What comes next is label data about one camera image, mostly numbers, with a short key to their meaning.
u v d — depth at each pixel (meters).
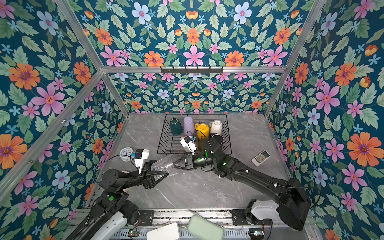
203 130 0.96
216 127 0.96
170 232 0.67
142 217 0.74
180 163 0.63
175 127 0.99
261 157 0.93
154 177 0.56
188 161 0.57
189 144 0.61
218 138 0.94
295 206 0.40
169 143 1.01
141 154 0.54
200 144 0.52
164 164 0.58
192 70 0.92
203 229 0.69
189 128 0.99
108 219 0.52
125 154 0.93
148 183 0.54
